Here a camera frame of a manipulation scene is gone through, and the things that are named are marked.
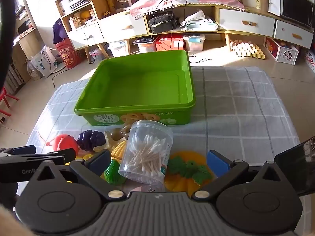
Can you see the black glossy smartphone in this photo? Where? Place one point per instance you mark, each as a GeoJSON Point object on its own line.
{"type": "Point", "coordinates": [295, 167]}

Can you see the green plastic box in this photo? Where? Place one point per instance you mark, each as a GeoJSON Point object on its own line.
{"type": "Point", "coordinates": [137, 88]}

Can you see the clear storage box orange contents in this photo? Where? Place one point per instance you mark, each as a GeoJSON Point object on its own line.
{"type": "Point", "coordinates": [146, 46]}

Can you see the beige starfish toy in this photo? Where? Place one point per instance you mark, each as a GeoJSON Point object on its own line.
{"type": "Point", "coordinates": [112, 141]}

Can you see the stack of books and papers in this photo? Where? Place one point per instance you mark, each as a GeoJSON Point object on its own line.
{"type": "Point", "coordinates": [75, 2]}

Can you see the purple cloth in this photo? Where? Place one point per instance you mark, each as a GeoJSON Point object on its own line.
{"type": "Point", "coordinates": [59, 32]}

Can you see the yellow plastic bowl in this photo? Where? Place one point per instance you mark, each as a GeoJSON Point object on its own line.
{"type": "Point", "coordinates": [85, 156]}

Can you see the pile of white papers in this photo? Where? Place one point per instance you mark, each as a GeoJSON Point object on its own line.
{"type": "Point", "coordinates": [196, 21]}

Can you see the black bag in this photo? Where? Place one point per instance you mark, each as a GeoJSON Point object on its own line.
{"type": "Point", "coordinates": [161, 22]}

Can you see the red stool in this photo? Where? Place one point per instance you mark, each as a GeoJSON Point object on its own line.
{"type": "Point", "coordinates": [6, 98]}

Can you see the clear cotton swab jar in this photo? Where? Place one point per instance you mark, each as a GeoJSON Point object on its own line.
{"type": "Point", "coordinates": [145, 152]}

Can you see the clear plastic storage box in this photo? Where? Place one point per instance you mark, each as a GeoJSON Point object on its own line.
{"type": "Point", "coordinates": [118, 49]}

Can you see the white plastic sack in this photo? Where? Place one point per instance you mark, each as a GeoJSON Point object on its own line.
{"type": "Point", "coordinates": [41, 62]}

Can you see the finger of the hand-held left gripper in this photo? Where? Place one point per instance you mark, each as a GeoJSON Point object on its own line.
{"type": "Point", "coordinates": [61, 155]}
{"type": "Point", "coordinates": [23, 150]}

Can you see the wooden bookshelf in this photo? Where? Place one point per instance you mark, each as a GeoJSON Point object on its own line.
{"type": "Point", "coordinates": [25, 39]}

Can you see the green round vegetable toy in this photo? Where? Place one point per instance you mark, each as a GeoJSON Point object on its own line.
{"type": "Point", "coordinates": [112, 173]}

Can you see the white carton with red print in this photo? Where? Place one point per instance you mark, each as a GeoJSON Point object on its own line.
{"type": "Point", "coordinates": [310, 61]}

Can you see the yellow corn toy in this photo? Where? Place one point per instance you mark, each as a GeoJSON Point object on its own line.
{"type": "Point", "coordinates": [119, 149]}

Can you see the red printed bucket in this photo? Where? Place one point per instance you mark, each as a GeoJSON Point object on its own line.
{"type": "Point", "coordinates": [69, 55]}

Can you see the yellow round object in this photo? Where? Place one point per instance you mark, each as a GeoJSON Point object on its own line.
{"type": "Point", "coordinates": [85, 15]}

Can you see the person's left forearm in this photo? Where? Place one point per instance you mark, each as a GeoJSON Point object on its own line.
{"type": "Point", "coordinates": [11, 222]}

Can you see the small cardboard box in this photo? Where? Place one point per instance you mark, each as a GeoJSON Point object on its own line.
{"type": "Point", "coordinates": [75, 22]}

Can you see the black microwave oven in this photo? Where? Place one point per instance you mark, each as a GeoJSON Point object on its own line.
{"type": "Point", "coordinates": [297, 7]}

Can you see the yellow tall box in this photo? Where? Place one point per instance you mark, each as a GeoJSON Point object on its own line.
{"type": "Point", "coordinates": [111, 5]}

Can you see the egg tray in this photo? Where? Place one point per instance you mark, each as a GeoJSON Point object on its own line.
{"type": "Point", "coordinates": [246, 49]}

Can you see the small clear plastic box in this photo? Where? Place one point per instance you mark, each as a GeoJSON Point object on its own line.
{"type": "Point", "coordinates": [96, 54]}

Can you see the long wooden tv cabinet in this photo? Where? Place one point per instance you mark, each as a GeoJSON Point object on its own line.
{"type": "Point", "coordinates": [196, 6]}

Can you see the large white drawer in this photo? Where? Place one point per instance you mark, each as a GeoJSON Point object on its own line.
{"type": "Point", "coordinates": [246, 23]}

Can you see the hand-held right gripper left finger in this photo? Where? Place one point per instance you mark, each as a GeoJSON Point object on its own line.
{"type": "Point", "coordinates": [98, 162]}

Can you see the pink fringed cloth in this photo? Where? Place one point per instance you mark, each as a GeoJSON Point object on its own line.
{"type": "Point", "coordinates": [196, 0]}

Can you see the white and red gift box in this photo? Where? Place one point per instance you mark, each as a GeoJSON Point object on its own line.
{"type": "Point", "coordinates": [283, 52]}

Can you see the white cabinet drawer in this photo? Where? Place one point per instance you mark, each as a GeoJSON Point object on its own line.
{"type": "Point", "coordinates": [120, 27]}
{"type": "Point", "coordinates": [86, 36]}

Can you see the purple grapes toy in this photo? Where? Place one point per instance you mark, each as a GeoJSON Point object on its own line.
{"type": "Point", "coordinates": [91, 140]}

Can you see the grey checked tablecloth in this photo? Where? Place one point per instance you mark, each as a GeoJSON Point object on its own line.
{"type": "Point", "coordinates": [233, 108]}

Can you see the red cardboard box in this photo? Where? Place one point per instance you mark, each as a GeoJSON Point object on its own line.
{"type": "Point", "coordinates": [168, 44]}

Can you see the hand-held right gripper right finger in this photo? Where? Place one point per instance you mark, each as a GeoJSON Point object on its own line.
{"type": "Point", "coordinates": [217, 163]}

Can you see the tall wooden shelf cabinet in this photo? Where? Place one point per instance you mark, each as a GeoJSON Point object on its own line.
{"type": "Point", "coordinates": [93, 12]}

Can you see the clear storage box blue contents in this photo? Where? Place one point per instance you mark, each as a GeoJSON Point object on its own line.
{"type": "Point", "coordinates": [194, 43]}

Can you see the small white drawer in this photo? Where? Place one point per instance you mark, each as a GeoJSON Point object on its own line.
{"type": "Point", "coordinates": [292, 34]}

